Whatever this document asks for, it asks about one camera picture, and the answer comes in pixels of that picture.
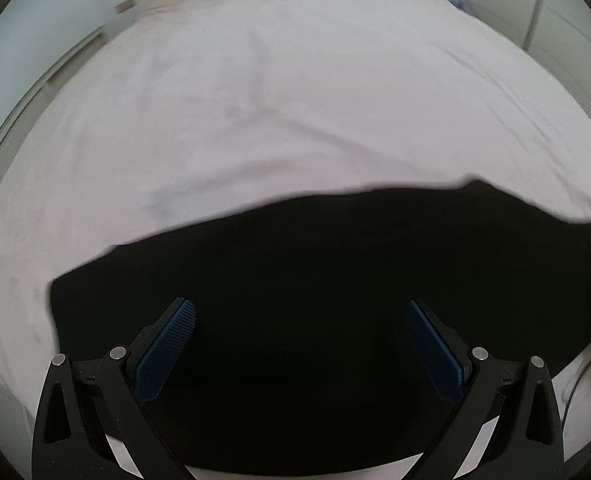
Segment black pants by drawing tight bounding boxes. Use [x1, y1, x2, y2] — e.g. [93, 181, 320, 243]
[50, 181, 591, 479]

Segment pink bed sheet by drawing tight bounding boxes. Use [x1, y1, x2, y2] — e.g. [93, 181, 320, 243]
[0, 0, 591, 477]

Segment black cable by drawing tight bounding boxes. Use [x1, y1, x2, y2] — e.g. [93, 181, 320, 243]
[560, 343, 591, 430]

